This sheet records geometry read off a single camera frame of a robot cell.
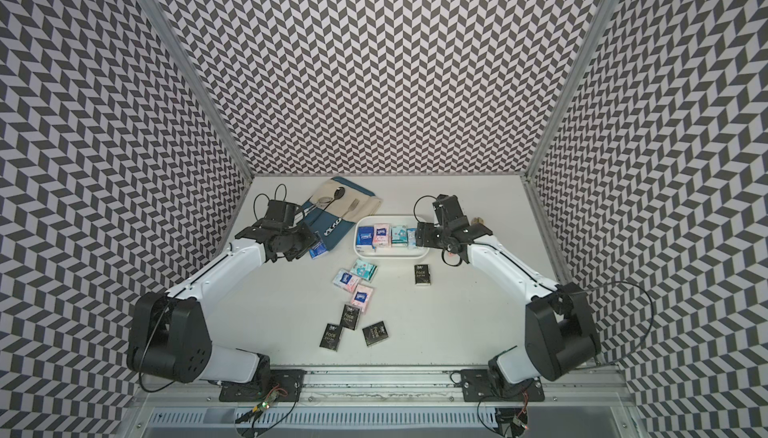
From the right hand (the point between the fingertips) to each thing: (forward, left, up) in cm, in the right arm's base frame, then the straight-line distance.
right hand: (428, 239), depth 87 cm
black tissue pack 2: (-20, +22, -8) cm, 31 cm away
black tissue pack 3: (-25, +27, -9) cm, 38 cm away
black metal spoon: (+27, +32, -10) cm, 43 cm away
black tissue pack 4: (-24, +15, -9) cm, 30 cm away
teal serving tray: (+7, +30, -10) cm, 33 cm away
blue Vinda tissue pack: (+4, +19, -5) cm, 21 cm away
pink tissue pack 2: (-14, +20, -8) cm, 25 cm away
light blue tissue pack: (+7, +5, -9) cm, 12 cm away
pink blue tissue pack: (-9, +25, -9) cm, 28 cm away
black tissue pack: (-7, +2, -9) cm, 12 cm away
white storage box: (+2, +11, -11) cm, 15 cm away
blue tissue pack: (-3, +32, -1) cm, 32 cm away
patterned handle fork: (+13, +31, -10) cm, 35 cm away
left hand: (0, +33, -1) cm, 33 cm away
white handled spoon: (+23, +37, -9) cm, 45 cm away
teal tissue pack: (-5, +20, -9) cm, 22 cm away
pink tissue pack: (+5, +14, -5) cm, 16 cm away
